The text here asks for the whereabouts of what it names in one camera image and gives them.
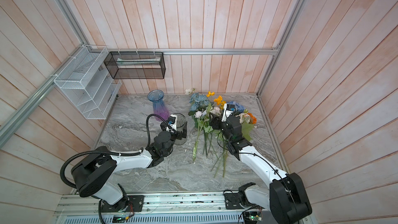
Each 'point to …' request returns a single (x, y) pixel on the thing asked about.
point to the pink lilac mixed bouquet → (204, 131)
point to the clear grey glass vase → (181, 124)
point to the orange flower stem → (254, 120)
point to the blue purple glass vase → (160, 108)
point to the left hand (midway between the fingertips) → (179, 122)
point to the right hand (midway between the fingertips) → (214, 113)
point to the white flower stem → (187, 92)
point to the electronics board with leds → (255, 218)
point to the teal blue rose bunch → (198, 101)
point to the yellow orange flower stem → (218, 101)
